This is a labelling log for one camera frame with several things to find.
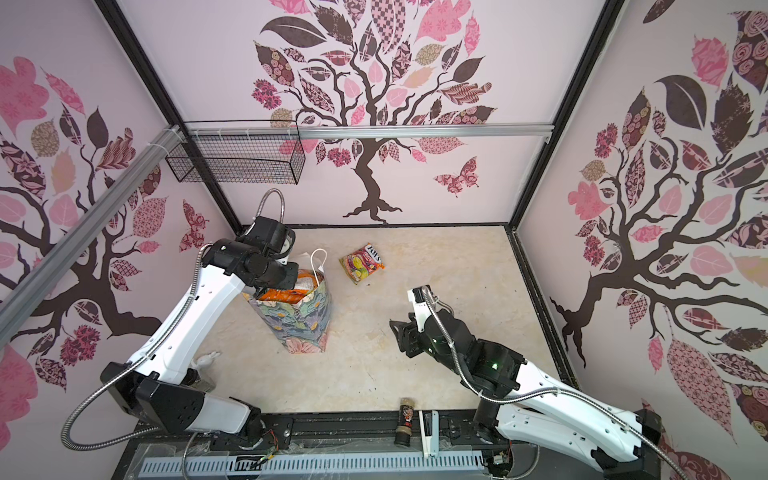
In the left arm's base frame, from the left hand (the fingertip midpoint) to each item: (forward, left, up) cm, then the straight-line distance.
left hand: (286, 282), depth 76 cm
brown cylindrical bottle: (-31, -30, -20) cm, 48 cm away
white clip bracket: (-33, -37, -19) cm, 53 cm away
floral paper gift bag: (-9, -4, -8) cm, 12 cm away
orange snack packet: (-3, -1, -2) cm, 4 cm away
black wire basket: (+44, +22, +11) cm, 50 cm away
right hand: (-10, -29, +1) cm, 31 cm away
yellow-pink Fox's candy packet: (+21, -17, -20) cm, 34 cm away
